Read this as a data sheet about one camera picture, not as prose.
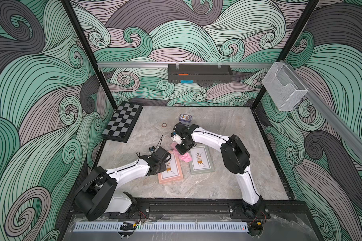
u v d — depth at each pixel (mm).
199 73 957
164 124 1100
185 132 711
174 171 858
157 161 674
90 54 882
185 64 949
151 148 814
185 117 1111
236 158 543
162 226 697
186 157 876
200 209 749
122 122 1069
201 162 898
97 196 417
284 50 879
